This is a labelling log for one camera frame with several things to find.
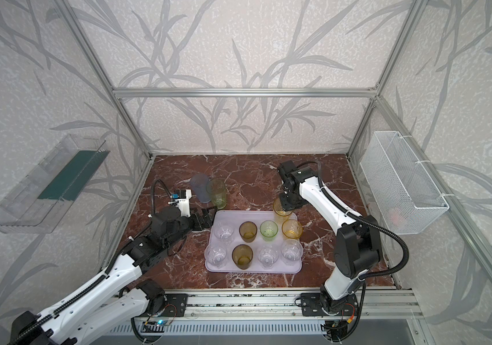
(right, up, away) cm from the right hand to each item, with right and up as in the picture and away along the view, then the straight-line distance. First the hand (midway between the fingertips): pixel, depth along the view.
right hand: (290, 204), depth 87 cm
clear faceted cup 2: (-30, -20, -2) cm, 36 cm away
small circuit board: (-45, -37, -16) cm, 61 cm away
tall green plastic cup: (-34, +5, +19) cm, 40 cm away
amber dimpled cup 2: (-19, -20, -4) cm, 28 cm away
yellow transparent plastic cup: (+1, -11, +4) cm, 12 cm away
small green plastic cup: (-9, -12, +4) cm, 15 cm away
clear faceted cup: (-28, -13, +4) cm, 31 cm away
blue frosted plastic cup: (-41, +7, +16) cm, 44 cm away
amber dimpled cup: (-17, -12, +2) cm, 21 cm away
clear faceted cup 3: (-9, -20, -2) cm, 23 cm away
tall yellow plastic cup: (-4, -4, -5) cm, 8 cm away
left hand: (-31, -1, -10) cm, 32 cm away
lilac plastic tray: (-15, -16, +1) cm, 22 cm away
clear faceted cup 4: (0, -19, -1) cm, 19 cm away
